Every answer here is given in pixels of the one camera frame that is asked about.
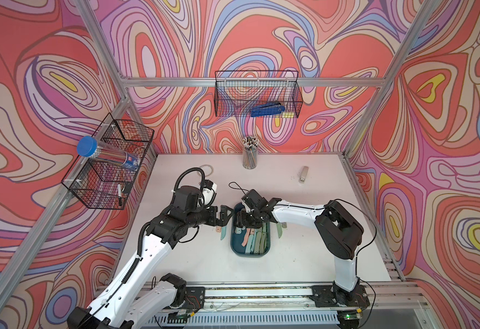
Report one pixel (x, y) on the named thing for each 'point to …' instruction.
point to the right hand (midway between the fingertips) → (241, 229)
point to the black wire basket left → (97, 184)
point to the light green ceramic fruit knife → (279, 229)
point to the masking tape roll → (208, 170)
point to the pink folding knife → (218, 228)
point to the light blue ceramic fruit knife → (223, 232)
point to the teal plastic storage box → (247, 242)
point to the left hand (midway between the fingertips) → (226, 210)
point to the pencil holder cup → (249, 154)
